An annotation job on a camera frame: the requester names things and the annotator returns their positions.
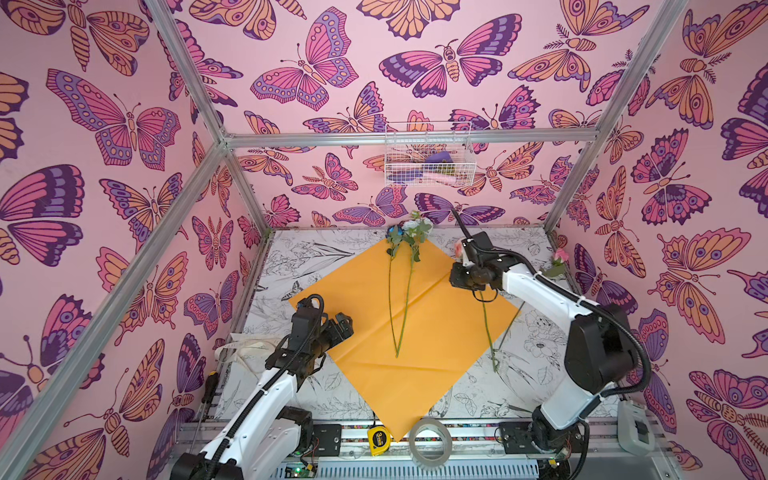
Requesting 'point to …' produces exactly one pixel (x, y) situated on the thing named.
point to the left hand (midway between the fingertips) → (342, 322)
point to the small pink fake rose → (560, 256)
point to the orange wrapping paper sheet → (414, 332)
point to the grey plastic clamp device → (635, 432)
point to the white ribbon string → (251, 353)
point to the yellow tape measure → (379, 439)
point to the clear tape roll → (419, 459)
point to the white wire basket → (429, 154)
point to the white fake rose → (417, 229)
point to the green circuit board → (300, 471)
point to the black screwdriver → (207, 397)
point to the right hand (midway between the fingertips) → (454, 275)
